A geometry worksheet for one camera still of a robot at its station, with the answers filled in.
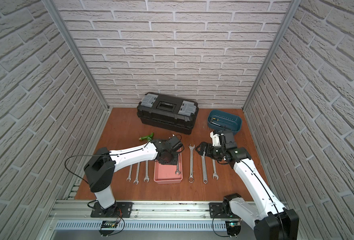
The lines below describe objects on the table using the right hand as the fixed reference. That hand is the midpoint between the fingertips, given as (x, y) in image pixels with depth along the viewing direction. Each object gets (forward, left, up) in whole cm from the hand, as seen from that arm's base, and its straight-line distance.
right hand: (204, 150), depth 78 cm
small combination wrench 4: (-7, +43, -14) cm, 46 cm away
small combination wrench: (-4, +15, -16) cm, 23 cm away
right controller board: (-33, -11, -17) cm, 39 cm away
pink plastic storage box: (-6, +22, -15) cm, 28 cm away
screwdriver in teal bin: (+34, -13, -13) cm, 38 cm away
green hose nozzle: (+19, +35, -14) cm, 42 cm away
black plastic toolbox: (+28, +16, +1) cm, 32 cm away
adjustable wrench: (-3, -1, -16) cm, 16 cm away
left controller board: (-28, +51, -18) cm, 61 cm away
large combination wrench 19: (-8, -7, -16) cm, 19 cm away
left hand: (0, +15, -9) cm, 18 cm away
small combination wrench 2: (-7, +34, -16) cm, 38 cm away
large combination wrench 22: (-9, +8, -15) cm, 19 cm away
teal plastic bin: (+31, -24, -15) cm, 42 cm away
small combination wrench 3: (-9, +39, -15) cm, 42 cm away
